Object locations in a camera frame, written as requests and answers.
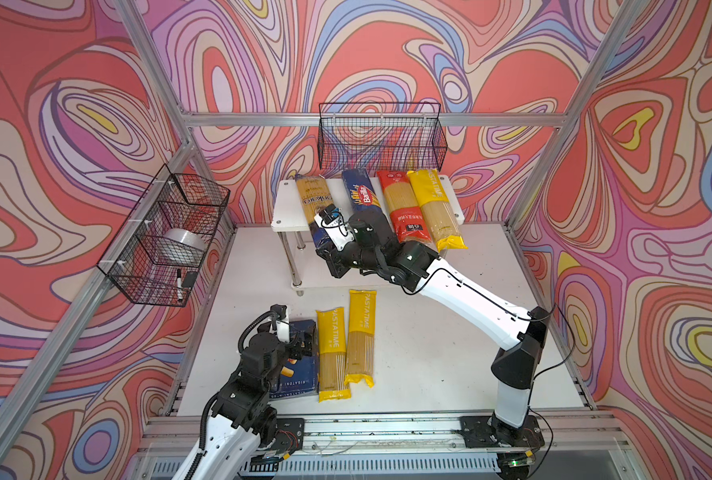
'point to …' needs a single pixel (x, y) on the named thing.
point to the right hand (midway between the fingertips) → (322, 257)
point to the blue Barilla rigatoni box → (299, 376)
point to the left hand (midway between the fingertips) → (301, 320)
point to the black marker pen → (179, 286)
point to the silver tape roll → (182, 240)
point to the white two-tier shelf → (289, 217)
